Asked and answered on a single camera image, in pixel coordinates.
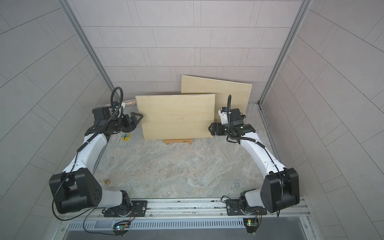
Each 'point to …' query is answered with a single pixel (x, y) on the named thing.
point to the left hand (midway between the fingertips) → (139, 115)
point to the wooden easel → (178, 141)
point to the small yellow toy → (126, 136)
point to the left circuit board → (121, 228)
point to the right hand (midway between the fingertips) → (215, 127)
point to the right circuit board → (251, 224)
